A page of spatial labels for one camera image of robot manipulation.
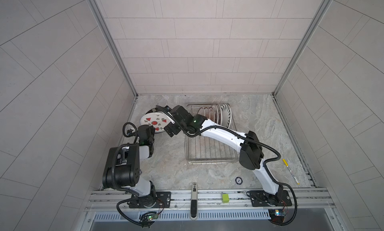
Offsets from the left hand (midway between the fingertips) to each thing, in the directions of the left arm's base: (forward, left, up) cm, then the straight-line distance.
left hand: (153, 122), depth 94 cm
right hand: (-7, -13, +9) cm, 17 cm away
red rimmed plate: (-3, -38, +14) cm, 41 cm away
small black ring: (-33, -50, -4) cm, 60 cm away
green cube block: (-41, -42, -3) cm, 59 cm away
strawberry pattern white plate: (+3, -2, -1) cm, 4 cm away
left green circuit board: (-48, -9, -2) cm, 49 cm away
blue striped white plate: (-1, -45, +10) cm, 46 cm away
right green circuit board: (-48, -65, -5) cm, 81 cm away
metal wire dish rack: (-16, -31, -4) cm, 36 cm away
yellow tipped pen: (-24, -78, -4) cm, 82 cm away
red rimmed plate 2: (-5, -41, +13) cm, 43 cm away
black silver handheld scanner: (-47, -27, +1) cm, 54 cm away
